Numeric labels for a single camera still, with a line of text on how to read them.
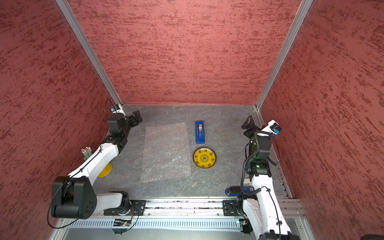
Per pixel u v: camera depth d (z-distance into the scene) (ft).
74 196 1.33
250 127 2.12
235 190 2.48
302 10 2.37
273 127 1.93
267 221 1.36
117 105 2.37
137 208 2.28
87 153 2.49
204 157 3.02
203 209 2.48
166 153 3.10
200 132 3.26
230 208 2.42
